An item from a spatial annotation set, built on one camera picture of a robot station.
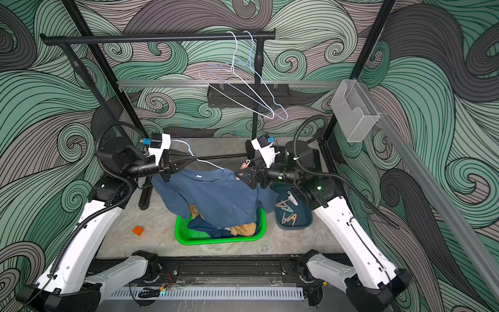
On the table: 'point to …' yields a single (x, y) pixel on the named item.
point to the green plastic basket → (184, 235)
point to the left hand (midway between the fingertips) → (193, 154)
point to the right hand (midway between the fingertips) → (240, 169)
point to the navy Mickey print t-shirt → (201, 224)
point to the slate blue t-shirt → (220, 198)
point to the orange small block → (138, 230)
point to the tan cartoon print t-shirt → (245, 229)
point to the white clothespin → (290, 197)
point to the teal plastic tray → (290, 212)
